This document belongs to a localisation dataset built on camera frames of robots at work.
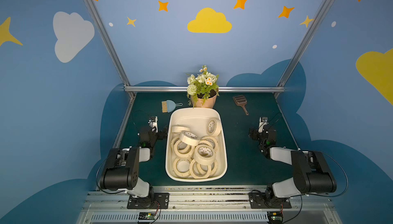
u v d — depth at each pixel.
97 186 0.43
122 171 0.45
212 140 0.93
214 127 0.98
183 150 0.84
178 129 0.90
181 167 0.85
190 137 0.79
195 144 0.82
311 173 0.46
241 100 1.15
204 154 0.84
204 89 0.88
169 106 1.15
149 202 0.68
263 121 0.82
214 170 0.81
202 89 0.88
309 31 0.86
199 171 0.82
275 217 0.73
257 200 0.75
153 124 0.82
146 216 0.72
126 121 1.08
